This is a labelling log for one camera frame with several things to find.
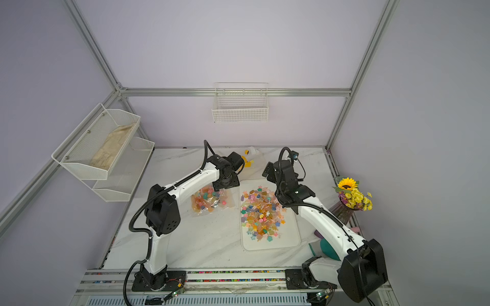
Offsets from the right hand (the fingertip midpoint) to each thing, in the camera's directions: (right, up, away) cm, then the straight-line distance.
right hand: (277, 171), depth 82 cm
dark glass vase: (+25, -16, -8) cm, 30 cm away
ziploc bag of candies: (-35, -15, +13) cm, 40 cm away
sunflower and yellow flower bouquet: (+26, -8, -11) cm, 29 cm away
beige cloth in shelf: (-72, +7, -6) cm, 72 cm away
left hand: (-23, -8, +9) cm, 25 cm away
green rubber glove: (+21, -34, -1) cm, 40 cm away
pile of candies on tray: (-7, -21, +8) cm, 23 cm away
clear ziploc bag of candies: (-11, +8, +31) cm, 34 cm away
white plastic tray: (+5, -29, +1) cm, 30 cm away
